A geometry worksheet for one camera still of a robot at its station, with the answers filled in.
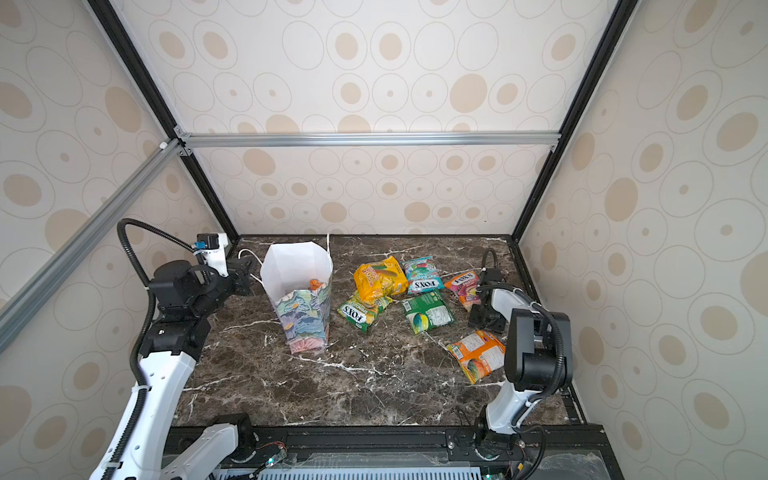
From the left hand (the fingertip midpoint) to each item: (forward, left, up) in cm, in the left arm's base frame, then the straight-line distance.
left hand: (258, 254), depth 69 cm
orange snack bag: (+9, -7, -26) cm, 28 cm away
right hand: (-1, -61, -34) cm, 70 cm away
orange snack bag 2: (-11, -56, -32) cm, 66 cm away
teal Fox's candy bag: (+17, -42, -32) cm, 55 cm away
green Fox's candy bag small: (+2, -21, -31) cm, 38 cm away
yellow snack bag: (+12, -26, -28) cm, 40 cm away
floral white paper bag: (+11, -1, -24) cm, 26 cm away
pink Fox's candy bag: (+12, -57, -31) cm, 66 cm away
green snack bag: (+2, -43, -31) cm, 53 cm away
